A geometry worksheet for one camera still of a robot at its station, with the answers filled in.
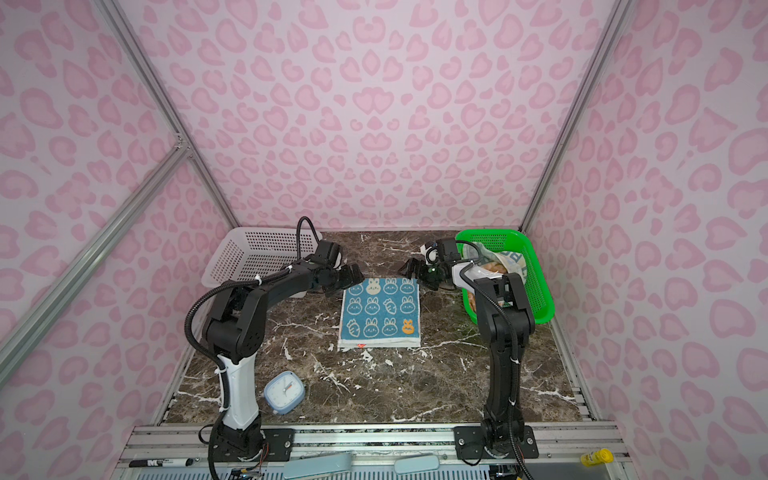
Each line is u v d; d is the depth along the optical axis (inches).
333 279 33.8
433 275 35.2
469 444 28.7
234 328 21.2
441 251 33.9
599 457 25.3
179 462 27.8
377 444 29.5
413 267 36.5
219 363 21.7
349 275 36.0
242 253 43.3
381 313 37.6
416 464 27.2
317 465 26.8
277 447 28.8
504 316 20.7
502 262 38.5
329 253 32.3
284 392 30.9
